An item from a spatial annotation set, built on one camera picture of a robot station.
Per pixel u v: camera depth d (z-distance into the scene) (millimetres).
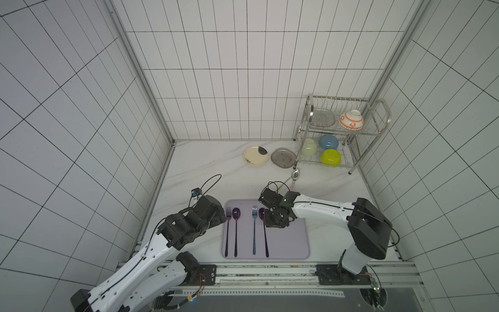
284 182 1004
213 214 565
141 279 429
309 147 1039
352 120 854
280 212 612
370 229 443
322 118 923
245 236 819
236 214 874
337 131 860
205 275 727
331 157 1003
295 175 1010
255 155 1131
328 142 1069
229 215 883
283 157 1111
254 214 881
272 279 727
